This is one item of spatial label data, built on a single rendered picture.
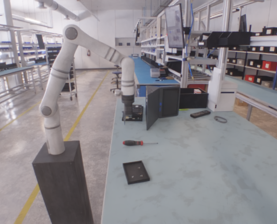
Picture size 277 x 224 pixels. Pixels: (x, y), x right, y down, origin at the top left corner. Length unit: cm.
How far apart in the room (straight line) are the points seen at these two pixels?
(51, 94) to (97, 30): 1149
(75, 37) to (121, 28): 1139
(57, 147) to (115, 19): 1156
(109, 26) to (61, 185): 1160
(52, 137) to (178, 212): 80
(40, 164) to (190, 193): 82
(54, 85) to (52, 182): 58
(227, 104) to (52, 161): 123
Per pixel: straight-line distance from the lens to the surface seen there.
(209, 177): 72
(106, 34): 1231
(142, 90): 266
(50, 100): 101
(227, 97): 140
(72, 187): 120
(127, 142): 84
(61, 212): 137
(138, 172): 69
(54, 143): 112
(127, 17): 1237
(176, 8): 230
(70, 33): 93
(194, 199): 63
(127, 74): 95
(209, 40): 120
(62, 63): 97
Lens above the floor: 145
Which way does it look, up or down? 20 degrees down
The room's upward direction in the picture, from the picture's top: straight up
